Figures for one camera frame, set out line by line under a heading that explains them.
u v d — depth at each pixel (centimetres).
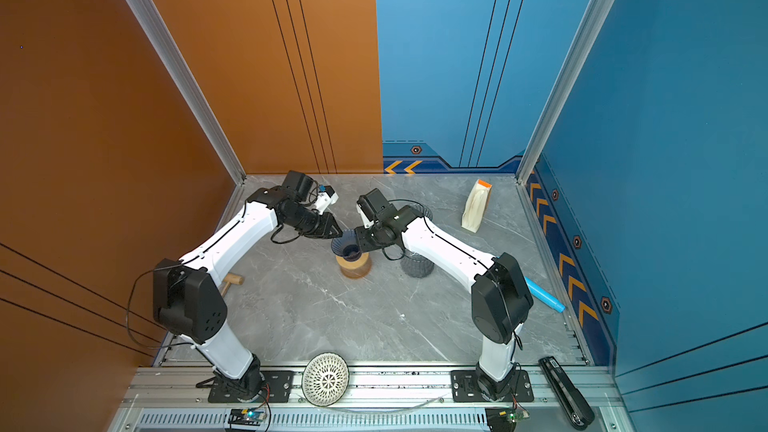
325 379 74
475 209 102
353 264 85
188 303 46
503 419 70
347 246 87
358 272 93
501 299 48
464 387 72
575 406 70
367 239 74
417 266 89
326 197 79
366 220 68
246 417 71
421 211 60
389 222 60
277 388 74
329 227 75
